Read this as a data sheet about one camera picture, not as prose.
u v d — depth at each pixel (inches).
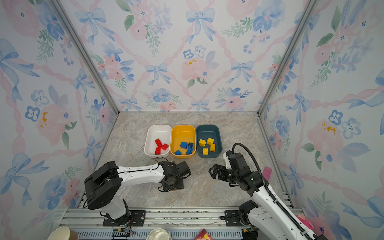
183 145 39.5
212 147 38.9
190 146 39.3
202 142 39.3
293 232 16.3
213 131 41.9
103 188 17.0
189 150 38.3
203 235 26.2
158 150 38.4
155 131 42.0
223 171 26.7
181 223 28.8
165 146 39.4
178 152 38.1
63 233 25.3
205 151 37.3
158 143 39.5
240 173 22.7
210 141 39.5
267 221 22.2
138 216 29.4
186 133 42.4
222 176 26.6
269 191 19.3
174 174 24.3
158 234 27.4
